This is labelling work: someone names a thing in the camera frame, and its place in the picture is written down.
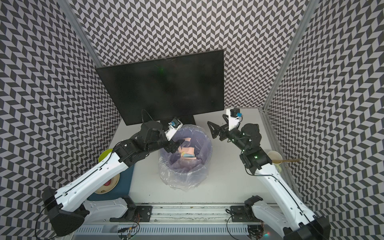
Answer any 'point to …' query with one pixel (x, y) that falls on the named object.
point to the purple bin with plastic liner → (187, 168)
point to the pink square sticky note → (188, 150)
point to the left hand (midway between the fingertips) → (176, 135)
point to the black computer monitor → (167, 87)
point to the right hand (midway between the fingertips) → (216, 121)
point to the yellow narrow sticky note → (183, 153)
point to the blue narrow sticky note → (189, 155)
